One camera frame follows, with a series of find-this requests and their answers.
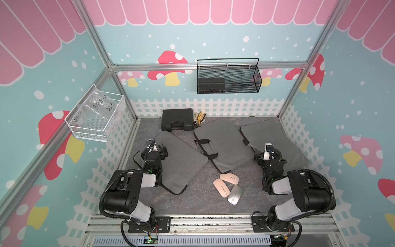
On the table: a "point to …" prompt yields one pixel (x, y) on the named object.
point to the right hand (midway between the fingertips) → (265, 148)
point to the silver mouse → (235, 194)
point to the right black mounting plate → (268, 224)
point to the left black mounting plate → (157, 224)
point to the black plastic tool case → (177, 119)
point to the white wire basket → (95, 116)
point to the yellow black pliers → (200, 117)
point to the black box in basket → (211, 85)
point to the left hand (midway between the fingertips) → (155, 148)
